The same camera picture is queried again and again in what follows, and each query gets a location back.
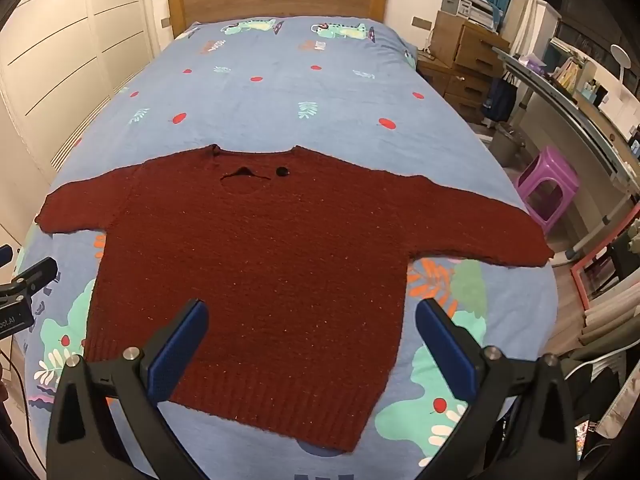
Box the dark hanging bag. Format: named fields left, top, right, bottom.
left=482, top=72, right=521, bottom=123

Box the wooden drawer cabinet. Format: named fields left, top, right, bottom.
left=417, top=10, right=511, bottom=123

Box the red metal frame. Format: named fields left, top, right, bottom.
left=570, top=242, right=628, bottom=308

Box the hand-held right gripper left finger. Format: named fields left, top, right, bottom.
left=47, top=299, right=211, bottom=480

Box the dark red knit sweater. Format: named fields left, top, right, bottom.
left=35, top=144, right=555, bottom=453

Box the blue printed bed blanket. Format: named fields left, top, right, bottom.
left=12, top=15, right=558, bottom=480

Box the white desk lamp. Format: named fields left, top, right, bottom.
left=609, top=44, right=633, bottom=98

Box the white built-in wardrobe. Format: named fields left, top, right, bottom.
left=0, top=0, right=173, bottom=241

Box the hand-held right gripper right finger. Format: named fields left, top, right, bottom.
left=415, top=297, right=581, bottom=480

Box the purple plastic stool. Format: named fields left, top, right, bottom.
left=515, top=146, right=581, bottom=236

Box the grey study desk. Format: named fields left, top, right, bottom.
left=492, top=45, right=640, bottom=266

